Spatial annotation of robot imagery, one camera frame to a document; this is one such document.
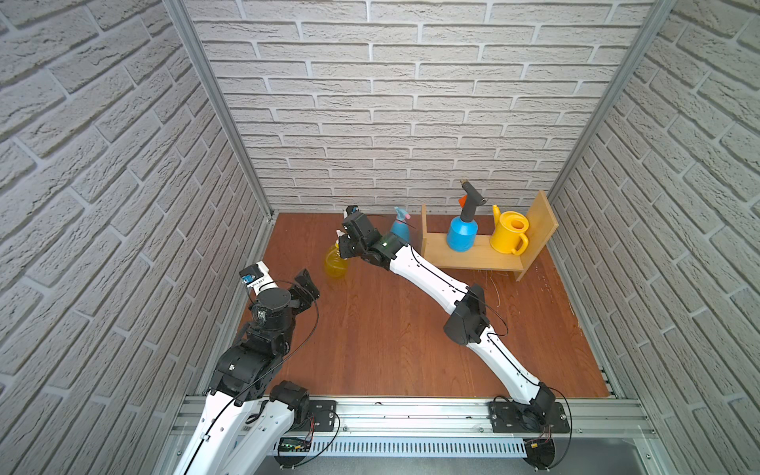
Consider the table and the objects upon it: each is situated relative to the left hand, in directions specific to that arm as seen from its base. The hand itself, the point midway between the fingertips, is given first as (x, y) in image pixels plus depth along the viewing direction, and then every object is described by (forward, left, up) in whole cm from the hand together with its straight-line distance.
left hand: (291, 272), depth 68 cm
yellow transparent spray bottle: (+21, -5, -28) cm, 35 cm away
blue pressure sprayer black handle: (+23, -47, -12) cm, 54 cm away
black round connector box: (-33, -61, -29) cm, 75 cm away
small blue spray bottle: (+30, -28, -16) cm, 44 cm away
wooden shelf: (+23, -40, -20) cm, 50 cm away
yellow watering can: (+22, -62, -12) cm, 67 cm away
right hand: (+16, -6, -12) cm, 20 cm away
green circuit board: (-31, +1, -31) cm, 44 cm away
